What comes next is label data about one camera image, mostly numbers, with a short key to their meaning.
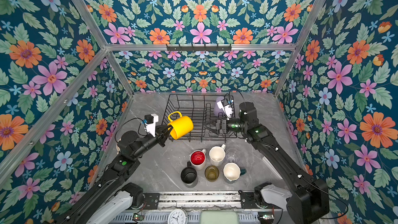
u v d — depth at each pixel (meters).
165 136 0.67
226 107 0.64
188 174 0.82
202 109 1.09
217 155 0.86
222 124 0.61
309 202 0.38
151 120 0.60
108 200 0.57
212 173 0.81
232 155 0.83
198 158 0.86
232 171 0.82
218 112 0.99
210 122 0.71
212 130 0.62
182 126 0.69
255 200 0.72
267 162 0.51
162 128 0.65
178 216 0.67
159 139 0.62
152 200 0.74
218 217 0.70
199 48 0.93
